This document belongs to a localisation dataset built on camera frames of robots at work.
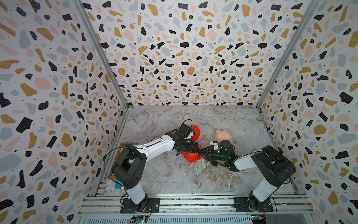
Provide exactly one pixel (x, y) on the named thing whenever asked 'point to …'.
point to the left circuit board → (138, 220)
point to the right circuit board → (258, 219)
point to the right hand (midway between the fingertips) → (198, 152)
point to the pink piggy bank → (222, 135)
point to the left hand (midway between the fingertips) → (195, 149)
